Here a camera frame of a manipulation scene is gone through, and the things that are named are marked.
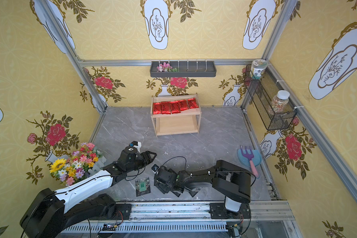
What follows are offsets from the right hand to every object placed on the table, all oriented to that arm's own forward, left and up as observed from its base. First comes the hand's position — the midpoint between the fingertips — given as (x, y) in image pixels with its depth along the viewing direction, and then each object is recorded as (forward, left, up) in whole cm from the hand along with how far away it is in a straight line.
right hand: (165, 175), depth 87 cm
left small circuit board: (-26, +25, -2) cm, 36 cm away
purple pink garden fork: (+14, -52, +1) cm, 54 cm away
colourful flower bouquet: (-6, +43, +19) cm, 47 cm away
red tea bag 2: (+33, +1, +23) cm, 40 cm away
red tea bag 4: (+35, -10, +23) cm, 44 cm away
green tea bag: (-7, +11, +2) cm, 13 cm away
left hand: (+8, +9, +9) cm, 15 cm away
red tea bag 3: (+34, -4, +23) cm, 41 cm away
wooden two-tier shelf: (+39, -12, +3) cm, 41 cm away
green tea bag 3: (-8, -17, +1) cm, 19 cm away
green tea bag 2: (-14, -10, +23) cm, 29 cm away
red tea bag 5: (+37, -15, +23) cm, 46 cm away
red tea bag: (+32, +7, +23) cm, 40 cm away
